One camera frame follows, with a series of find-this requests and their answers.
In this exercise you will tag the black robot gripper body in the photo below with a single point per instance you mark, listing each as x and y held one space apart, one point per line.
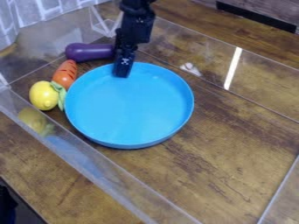
136 25

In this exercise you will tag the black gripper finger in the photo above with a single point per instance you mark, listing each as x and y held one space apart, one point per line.
123 63

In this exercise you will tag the blue round plastic tray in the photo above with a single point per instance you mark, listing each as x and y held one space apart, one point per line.
133 112

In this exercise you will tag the orange toy carrot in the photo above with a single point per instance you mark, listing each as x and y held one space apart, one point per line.
63 78

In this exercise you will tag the purple toy eggplant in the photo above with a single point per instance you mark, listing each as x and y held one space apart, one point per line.
85 52

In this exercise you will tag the yellow toy lemon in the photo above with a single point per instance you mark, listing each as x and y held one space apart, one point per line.
43 95

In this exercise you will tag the clear acrylic enclosure wall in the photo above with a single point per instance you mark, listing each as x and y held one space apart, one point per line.
225 171

